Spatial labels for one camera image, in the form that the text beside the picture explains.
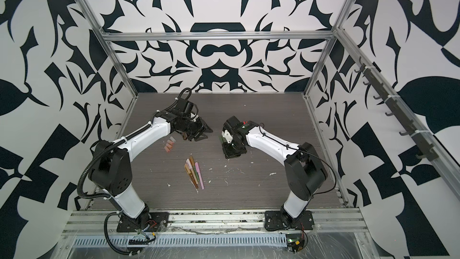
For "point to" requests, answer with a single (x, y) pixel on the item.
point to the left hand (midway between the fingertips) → (211, 129)
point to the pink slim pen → (199, 171)
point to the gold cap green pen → (193, 164)
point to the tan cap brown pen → (189, 172)
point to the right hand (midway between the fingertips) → (225, 153)
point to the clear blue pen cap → (172, 139)
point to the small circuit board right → (294, 242)
